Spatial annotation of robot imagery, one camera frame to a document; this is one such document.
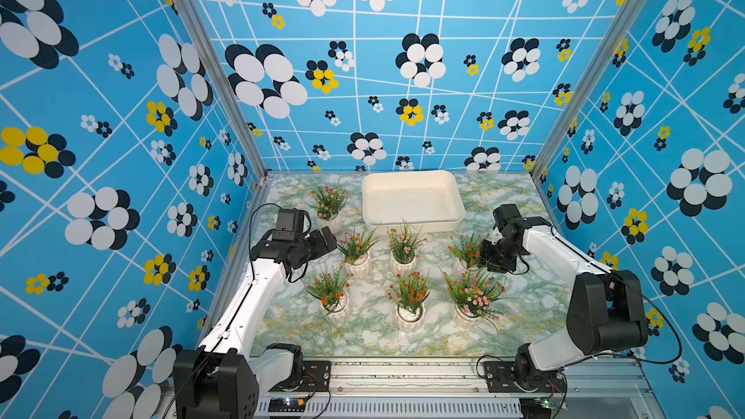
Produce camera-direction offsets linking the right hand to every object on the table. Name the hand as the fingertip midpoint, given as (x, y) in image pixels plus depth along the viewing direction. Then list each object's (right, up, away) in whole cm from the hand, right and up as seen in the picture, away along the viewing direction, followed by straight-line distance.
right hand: (487, 264), depth 88 cm
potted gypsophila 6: (-25, -5, -16) cm, 30 cm away
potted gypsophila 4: (-8, +6, -6) cm, 11 cm away
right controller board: (+5, -31, -18) cm, 36 cm away
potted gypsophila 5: (-46, -4, -13) cm, 48 cm away
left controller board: (-57, -32, -16) cm, 67 cm away
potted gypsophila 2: (-40, +6, -5) cm, 41 cm away
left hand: (-48, +8, -6) cm, 49 cm away
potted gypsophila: (-50, +18, +6) cm, 54 cm away
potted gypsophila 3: (-26, +7, -6) cm, 28 cm away
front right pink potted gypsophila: (-9, -5, -16) cm, 19 cm away
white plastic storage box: (-13, +20, +25) cm, 34 cm away
